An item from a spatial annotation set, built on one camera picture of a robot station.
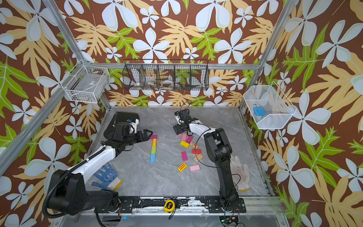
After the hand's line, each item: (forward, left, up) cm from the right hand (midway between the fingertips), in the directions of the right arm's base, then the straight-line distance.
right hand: (179, 126), depth 104 cm
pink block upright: (-8, -4, -3) cm, 9 cm away
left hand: (-13, +19, +12) cm, 26 cm away
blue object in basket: (-6, -47, +23) cm, 53 cm away
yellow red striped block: (-30, -2, -2) cm, 30 cm away
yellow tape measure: (-51, +5, -1) cm, 52 cm away
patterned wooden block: (-15, -10, -2) cm, 18 cm away
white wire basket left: (+9, +58, +32) cm, 66 cm away
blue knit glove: (-35, +43, -3) cm, 56 cm away
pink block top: (-9, 0, +2) cm, 10 cm away
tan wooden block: (-23, -13, -2) cm, 27 cm away
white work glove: (-33, -38, -4) cm, 51 cm away
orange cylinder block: (-12, +18, -3) cm, 22 cm away
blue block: (-24, +17, -3) cm, 30 cm away
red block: (-19, -12, -4) cm, 23 cm away
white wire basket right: (-4, -55, +22) cm, 59 cm away
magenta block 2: (-22, -3, -4) cm, 22 cm away
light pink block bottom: (-31, -10, -3) cm, 32 cm away
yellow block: (-14, -4, -3) cm, 15 cm away
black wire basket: (+24, +11, +28) cm, 38 cm away
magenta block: (-9, -7, -4) cm, 12 cm away
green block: (-18, +18, -3) cm, 25 cm away
